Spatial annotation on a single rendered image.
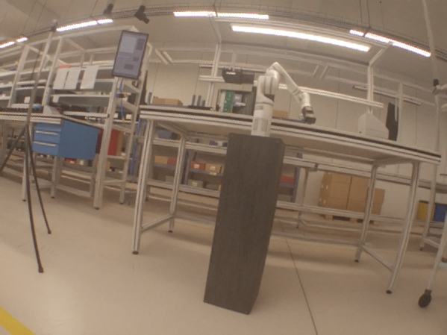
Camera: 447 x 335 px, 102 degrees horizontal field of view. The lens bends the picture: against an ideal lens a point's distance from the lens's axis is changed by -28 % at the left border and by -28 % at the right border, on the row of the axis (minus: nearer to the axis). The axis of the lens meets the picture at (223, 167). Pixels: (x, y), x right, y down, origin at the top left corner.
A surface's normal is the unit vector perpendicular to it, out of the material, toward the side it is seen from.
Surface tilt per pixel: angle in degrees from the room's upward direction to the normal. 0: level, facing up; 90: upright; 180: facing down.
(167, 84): 90
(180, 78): 90
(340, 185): 90
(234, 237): 90
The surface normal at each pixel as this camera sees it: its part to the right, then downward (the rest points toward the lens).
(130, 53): 0.24, 0.23
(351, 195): -0.15, -0.02
